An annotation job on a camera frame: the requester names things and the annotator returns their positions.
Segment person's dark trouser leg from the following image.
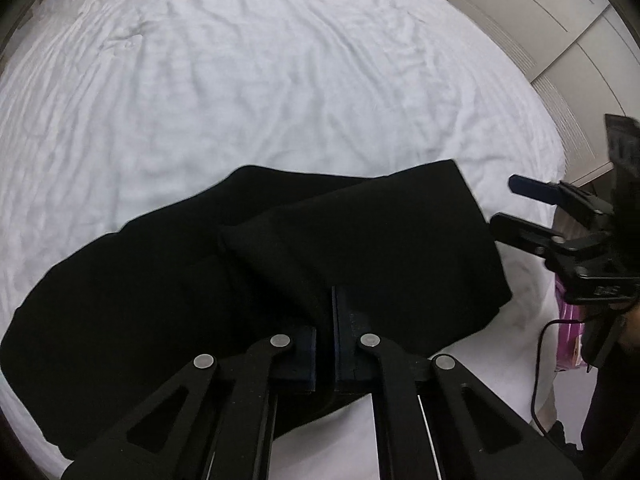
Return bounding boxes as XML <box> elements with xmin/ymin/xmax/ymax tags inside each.
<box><xmin>580</xmin><ymin>350</ymin><xmax>640</xmax><ymax>480</ymax></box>

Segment person's right hand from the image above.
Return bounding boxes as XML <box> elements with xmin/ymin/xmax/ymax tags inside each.
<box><xmin>619</xmin><ymin>310</ymin><xmax>640</xmax><ymax>353</ymax></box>

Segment black cable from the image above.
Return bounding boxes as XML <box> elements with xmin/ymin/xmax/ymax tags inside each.
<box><xmin>530</xmin><ymin>317</ymin><xmax>587</xmax><ymax>436</ymax></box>

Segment white bed duvet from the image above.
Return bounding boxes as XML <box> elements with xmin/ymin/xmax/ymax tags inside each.
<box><xmin>0</xmin><ymin>0</ymin><xmax>568</xmax><ymax>480</ymax></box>

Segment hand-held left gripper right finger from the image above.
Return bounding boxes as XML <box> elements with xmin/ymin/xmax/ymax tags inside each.
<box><xmin>331</xmin><ymin>287</ymin><xmax>583</xmax><ymax>480</ymax></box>

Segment purple bag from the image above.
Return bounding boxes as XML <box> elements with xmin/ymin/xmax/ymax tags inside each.
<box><xmin>554</xmin><ymin>280</ymin><xmax>589</xmax><ymax>374</ymax></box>

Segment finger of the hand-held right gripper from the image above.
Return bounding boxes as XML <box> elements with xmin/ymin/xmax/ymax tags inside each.
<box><xmin>489</xmin><ymin>212</ymin><xmax>601</xmax><ymax>259</ymax></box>
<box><xmin>507</xmin><ymin>174</ymin><xmax>614</xmax><ymax>221</ymax></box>

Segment black pants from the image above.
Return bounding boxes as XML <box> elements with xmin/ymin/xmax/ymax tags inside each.
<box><xmin>0</xmin><ymin>159</ymin><xmax>513</xmax><ymax>471</ymax></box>

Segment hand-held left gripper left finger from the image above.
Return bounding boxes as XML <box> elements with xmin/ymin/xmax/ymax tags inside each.
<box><xmin>60</xmin><ymin>327</ymin><xmax>321</xmax><ymax>480</ymax></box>

